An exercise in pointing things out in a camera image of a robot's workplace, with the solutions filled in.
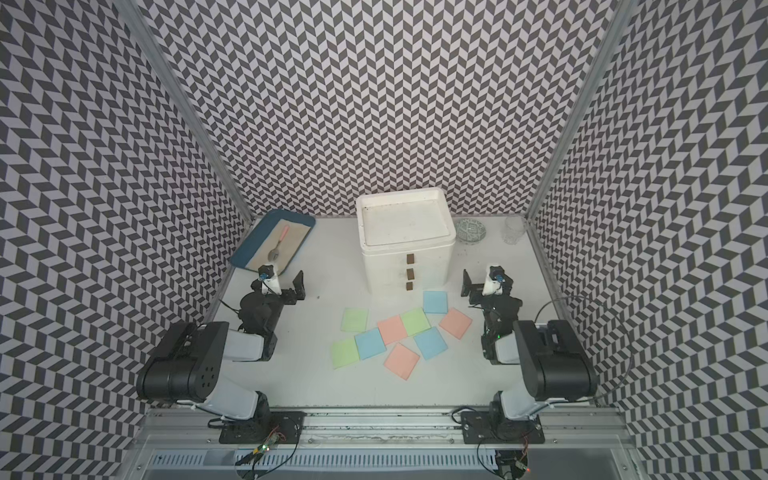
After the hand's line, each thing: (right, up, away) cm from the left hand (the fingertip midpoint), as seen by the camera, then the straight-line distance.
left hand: (287, 273), depth 91 cm
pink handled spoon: (-11, +6, +14) cm, 19 cm away
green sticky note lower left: (+19, -22, -6) cm, 30 cm away
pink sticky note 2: (+52, -16, 0) cm, 54 cm away
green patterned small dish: (+61, +14, +20) cm, 66 cm away
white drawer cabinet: (+37, +11, -9) cm, 39 cm away
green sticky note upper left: (+21, -15, 0) cm, 25 cm away
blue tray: (-19, +14, +23) cm, 33 cm away
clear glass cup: (+77, +14, +17) cm, 80 cm away
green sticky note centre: (+39, -15, +1) cm, 42 cm away
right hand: (+59, 0, -2) cm, 59 cm away
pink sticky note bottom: (+35, -24, -6) cm, 43 cm away
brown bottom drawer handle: (+38, -4, +3) cm, 38 cm away
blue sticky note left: (+26, -20, -4) cm, 33 cm away
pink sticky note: (+32, -17, -2) cm, 37 cm away
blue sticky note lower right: (+44, -21, -1) cm, 49 cm away
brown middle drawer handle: (+38, 0, -3) cm, 38 cm away
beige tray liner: (-9, +8, +17) cm, 21 cm away
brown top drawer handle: (+38, +5, -9) cm, 39 cm away
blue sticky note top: (+46, -10, +6) cm, 48 cm away
